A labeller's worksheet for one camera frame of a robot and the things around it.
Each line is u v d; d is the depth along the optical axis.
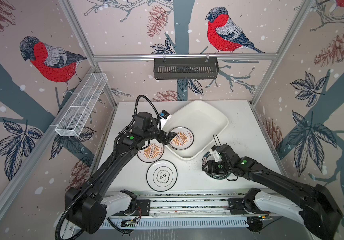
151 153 0.92
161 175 0.84
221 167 0.68
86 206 0.37
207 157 0.90
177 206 0.76
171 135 0.67
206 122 1.06
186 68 1.04
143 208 0.73
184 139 0.98
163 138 0.66
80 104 0.78
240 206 0.72
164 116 0.64
